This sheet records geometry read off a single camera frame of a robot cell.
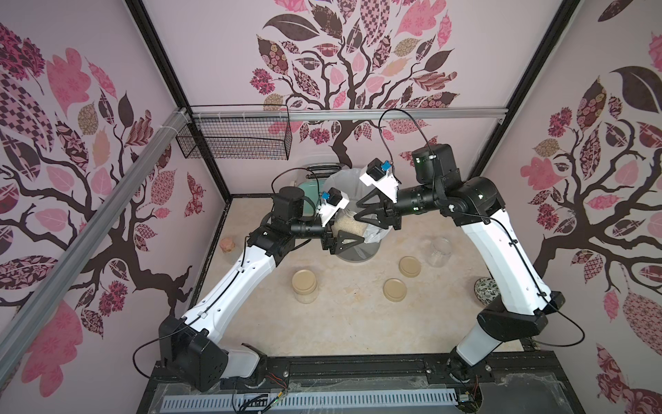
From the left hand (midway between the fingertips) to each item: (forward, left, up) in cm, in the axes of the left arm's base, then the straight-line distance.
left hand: (357, 231), depth 66 cm
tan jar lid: (+8, -23, -34) cm, 42 cm away
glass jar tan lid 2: (+9, -32, -26) cm, 42 cm away
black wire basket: (+47, +43, +1) cm, 63 cm away
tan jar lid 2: (-2, -15, -33) cm, 36 cm away
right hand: (0, 0, +10) cm, 10 cm away
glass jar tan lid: (-3, +16, -23) cm, 28 cm away
